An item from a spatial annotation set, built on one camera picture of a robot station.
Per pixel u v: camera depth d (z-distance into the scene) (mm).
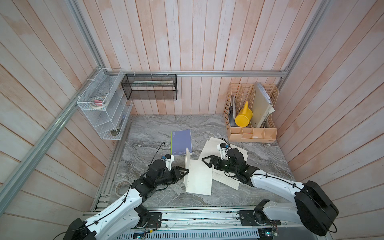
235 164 655
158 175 626
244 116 955
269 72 958
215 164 731
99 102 726
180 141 1044
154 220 733
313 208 417
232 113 974
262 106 894
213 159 732
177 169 701
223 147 770
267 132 1023
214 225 730
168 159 736
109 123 779
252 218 700
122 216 486
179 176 687
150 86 1042
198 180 862
